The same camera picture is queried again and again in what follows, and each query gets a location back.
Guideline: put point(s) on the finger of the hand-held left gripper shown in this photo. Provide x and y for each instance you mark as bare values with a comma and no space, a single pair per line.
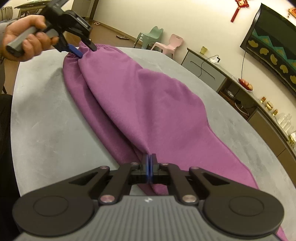
90,44
74,51

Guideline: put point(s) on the person's left hand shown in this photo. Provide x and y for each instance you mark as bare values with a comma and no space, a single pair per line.
16,29

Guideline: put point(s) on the white power strip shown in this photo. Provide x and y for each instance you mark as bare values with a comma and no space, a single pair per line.
214,60

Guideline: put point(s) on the yellow cup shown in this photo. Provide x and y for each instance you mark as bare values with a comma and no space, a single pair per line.
204,50

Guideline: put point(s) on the golden tissue box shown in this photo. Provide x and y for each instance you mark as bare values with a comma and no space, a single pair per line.
292,140

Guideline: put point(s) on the wooden dining table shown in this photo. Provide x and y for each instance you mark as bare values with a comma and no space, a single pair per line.
32,4

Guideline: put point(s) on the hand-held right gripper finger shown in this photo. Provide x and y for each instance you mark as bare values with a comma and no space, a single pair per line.
153,169
148,169

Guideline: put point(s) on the pink plastic chair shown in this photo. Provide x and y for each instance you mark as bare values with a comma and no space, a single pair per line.
172,45

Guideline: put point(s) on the purple sweatpants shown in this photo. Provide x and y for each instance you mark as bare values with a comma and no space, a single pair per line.
150,104

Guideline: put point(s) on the grey television cabinet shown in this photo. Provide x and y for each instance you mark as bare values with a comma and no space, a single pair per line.
203,69

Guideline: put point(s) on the green plastic chair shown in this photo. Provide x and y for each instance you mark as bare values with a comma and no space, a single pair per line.
150,37

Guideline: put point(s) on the person's left forearm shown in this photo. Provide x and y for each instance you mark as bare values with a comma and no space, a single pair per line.
1,37

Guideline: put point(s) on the dark flat object on floor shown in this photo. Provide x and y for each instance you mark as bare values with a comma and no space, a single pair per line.
122,37

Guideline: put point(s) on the person's dark clothing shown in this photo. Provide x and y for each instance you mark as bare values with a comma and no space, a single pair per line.
7,162

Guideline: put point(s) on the golden ornament jar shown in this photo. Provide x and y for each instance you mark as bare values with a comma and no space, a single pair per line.
269,105

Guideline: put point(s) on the wall television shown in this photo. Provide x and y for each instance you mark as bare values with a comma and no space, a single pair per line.
275,48

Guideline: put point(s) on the beige dining chair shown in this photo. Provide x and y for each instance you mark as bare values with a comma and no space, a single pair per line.
5,14

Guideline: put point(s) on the red fruit plate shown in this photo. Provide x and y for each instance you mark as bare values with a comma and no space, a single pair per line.
245,85

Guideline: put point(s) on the red hanging knot decoration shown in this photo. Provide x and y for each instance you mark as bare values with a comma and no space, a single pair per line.
238,10

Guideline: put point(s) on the set of clear glasses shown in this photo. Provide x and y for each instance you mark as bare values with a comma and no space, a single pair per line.
285,121

